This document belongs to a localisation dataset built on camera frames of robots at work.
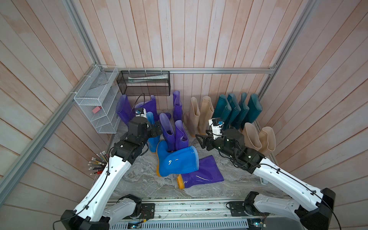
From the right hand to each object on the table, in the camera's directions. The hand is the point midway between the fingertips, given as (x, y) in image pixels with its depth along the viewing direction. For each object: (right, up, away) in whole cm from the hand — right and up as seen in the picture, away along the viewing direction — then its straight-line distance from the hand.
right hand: (200, 132), depth 70 cm
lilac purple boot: (-17, -1, +4) cm, 17 cm away
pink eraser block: (-59, +13, +12) cm, 62 cm away
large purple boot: (+7, -25, +15) cm, 30 cm away
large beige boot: (+35, -3, +1) cm, 35 cm away
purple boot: (-45, +14, +16) cm, 50 cm away
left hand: (-25, +3, +2) cm, 25 cm away
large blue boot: (-13, -17, +7) cm, 22 cm away
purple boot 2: (-30, +16, +22) cm, 41 cm away
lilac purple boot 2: (-9, -3, +2) cm, 10 cm away
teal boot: (+29, +12, +16) cm, 35 cm away
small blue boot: (-26, -6, +11) cm, 29 cm away
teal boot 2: (+35, +14, +15) cm, 41 cm away
